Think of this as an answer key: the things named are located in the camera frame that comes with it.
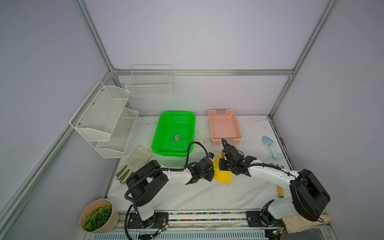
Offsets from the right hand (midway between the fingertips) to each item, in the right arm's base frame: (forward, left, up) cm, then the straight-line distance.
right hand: (218, 163), depth 88 cm
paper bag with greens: (-30, +56, +8) cm, 64 cm away
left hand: (-4, +4, -4) cm, 7 cm away
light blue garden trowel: (+20, -38, -5) cm, 43 cm away
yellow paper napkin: (-6, -3, -5) cm, 9 cm away
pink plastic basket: (+38, -8, -7) cm, 40 cm away
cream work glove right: (-29, -36, -5) cm, 47 cm away
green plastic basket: (+29, +31, -5) cm, 43 cm away
